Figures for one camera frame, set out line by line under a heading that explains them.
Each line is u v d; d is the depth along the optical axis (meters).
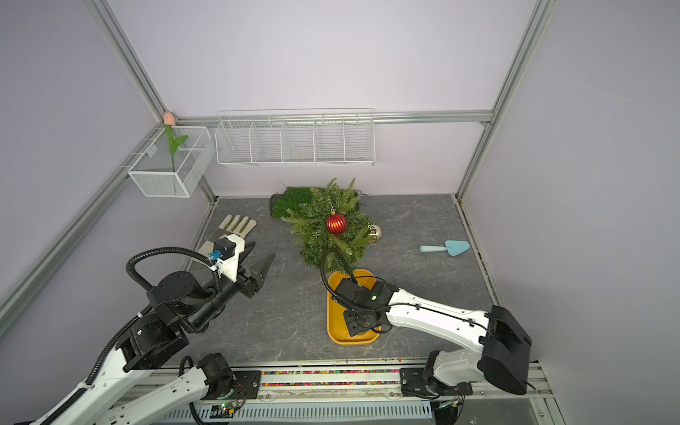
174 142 0.91
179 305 0.42
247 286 0.51
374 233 0.78
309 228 0.74
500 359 0.38
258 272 0.53
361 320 0.54
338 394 0.73
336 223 0.70
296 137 1.02
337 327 0.86
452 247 1.02
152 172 0.79
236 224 1.12
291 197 1.16
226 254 0.47
